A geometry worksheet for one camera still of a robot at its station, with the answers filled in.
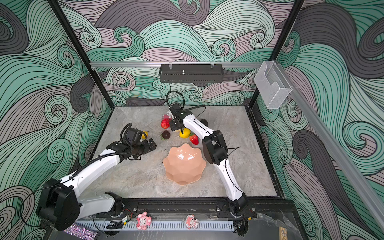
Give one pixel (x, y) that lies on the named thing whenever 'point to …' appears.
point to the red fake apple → (165, 123)
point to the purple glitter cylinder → (81, 232)
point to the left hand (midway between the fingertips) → (151, 145)
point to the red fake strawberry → (194, 138)
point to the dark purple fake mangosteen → (166, 134)
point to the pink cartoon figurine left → (143, 220)
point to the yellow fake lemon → (186, 134)
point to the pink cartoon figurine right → (191, 222)
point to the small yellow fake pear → (146, 133)
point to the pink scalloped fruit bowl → (184, 164)
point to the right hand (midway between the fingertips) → (175, 125)
